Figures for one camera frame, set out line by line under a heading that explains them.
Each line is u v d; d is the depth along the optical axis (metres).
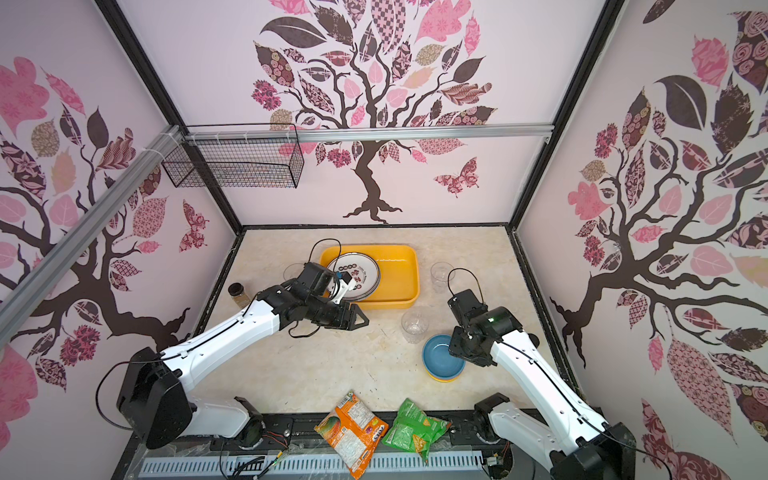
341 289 0.76
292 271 0.99
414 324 0.90
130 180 0.71
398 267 1.07
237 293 0.91
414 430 0.69
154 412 0.40
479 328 0.53
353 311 0.70
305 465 0.70
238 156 0.95
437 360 0.80
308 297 0.62
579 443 0.38
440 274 1.01
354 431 0.71
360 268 1.03
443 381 0.79
